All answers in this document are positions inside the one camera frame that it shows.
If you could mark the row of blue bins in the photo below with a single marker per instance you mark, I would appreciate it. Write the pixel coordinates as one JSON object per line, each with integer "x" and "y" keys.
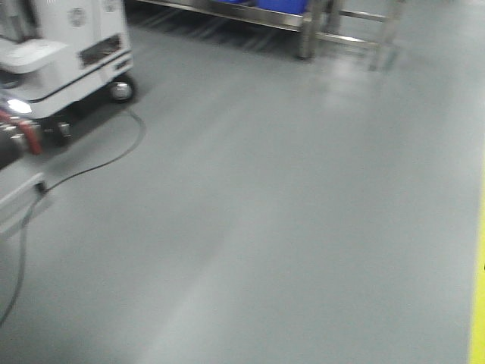
{"x": 280, "y": 4}

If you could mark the steel rack on castors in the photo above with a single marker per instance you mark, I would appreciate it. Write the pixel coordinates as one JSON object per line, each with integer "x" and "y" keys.
{"x": 265, "y": 17}

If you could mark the white mobile robot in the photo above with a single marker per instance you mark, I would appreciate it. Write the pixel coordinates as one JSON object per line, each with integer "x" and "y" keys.
{"x": 57, "y": 57}

